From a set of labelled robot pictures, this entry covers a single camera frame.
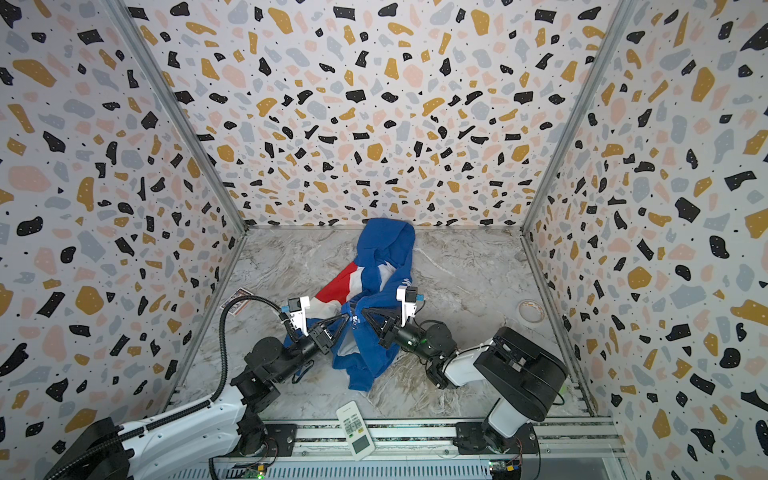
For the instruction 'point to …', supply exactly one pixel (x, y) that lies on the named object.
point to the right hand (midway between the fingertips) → (360, 312)
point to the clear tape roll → (531, 311)
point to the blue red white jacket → (382, 265)
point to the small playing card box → (238, 305)
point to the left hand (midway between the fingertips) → (348, 316)
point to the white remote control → (356, 430)
